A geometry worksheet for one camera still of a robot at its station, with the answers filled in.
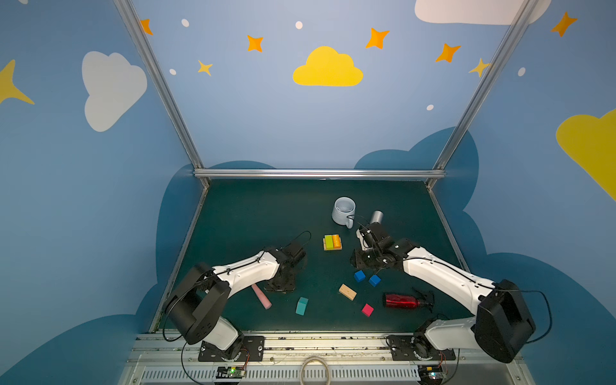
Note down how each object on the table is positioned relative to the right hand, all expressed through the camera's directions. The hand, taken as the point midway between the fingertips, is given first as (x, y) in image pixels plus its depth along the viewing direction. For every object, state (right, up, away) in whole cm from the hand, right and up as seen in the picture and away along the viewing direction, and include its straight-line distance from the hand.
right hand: (356, 257), depth 85 cm
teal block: (-20, -16, -3) cm, 26 cm away
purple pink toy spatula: (-32, -15, -3) cm, 36 cm away
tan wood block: (-3, -13, +1) cm, 13 cm away
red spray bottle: (+18, -15, -3) cm, 24 cm away
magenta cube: (+3, -18, -3) cm, 18 cm away
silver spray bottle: (+13, +14, +20) cm, 27 cm away
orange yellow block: (-6, +4, +13) cm, 15 cm away
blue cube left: (+2, -8, +3) cm, 9 cm away
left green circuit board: (-41, -31, -15) cm, 53 cm away
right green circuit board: (+20, -33, -14) cm, 41 cm away
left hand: (-24, -12, +1) cm, 27 cm away
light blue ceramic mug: (-2, +18, +24) cm, 30 cm away
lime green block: (-9, +3, +13) cm, 16 cm away
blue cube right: (+7, -9, +2) cm, 12 cm away
